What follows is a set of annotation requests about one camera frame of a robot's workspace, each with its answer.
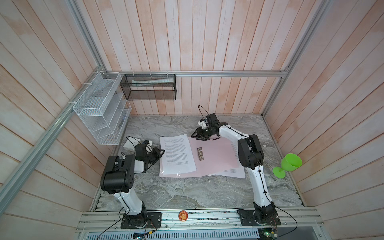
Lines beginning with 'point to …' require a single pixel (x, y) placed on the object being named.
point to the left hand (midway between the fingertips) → (165, 152)
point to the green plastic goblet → (289, 162)
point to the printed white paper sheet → (178, 157)
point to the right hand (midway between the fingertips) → (193, 136)
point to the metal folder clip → (200, 153)
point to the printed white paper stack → (238, 171)
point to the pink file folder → (210, 157)
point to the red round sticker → (183, 215)
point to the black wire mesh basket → (149, 86)
